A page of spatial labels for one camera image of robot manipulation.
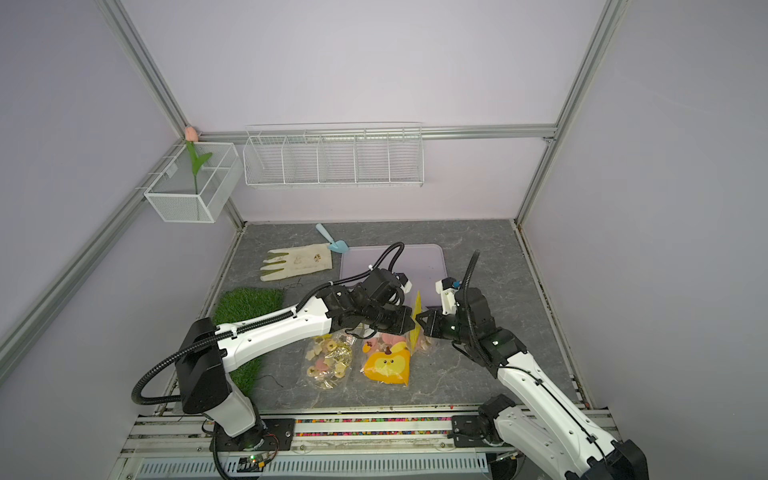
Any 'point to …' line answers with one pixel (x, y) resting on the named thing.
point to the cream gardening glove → (299, 261)
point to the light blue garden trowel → (339, 245)
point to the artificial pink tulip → (197, 162)
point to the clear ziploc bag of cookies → (419, 342)
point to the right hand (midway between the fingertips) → (416, 315)
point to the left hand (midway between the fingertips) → (415, 329)
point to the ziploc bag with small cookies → (328, 359)
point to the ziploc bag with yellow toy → (387, 358)
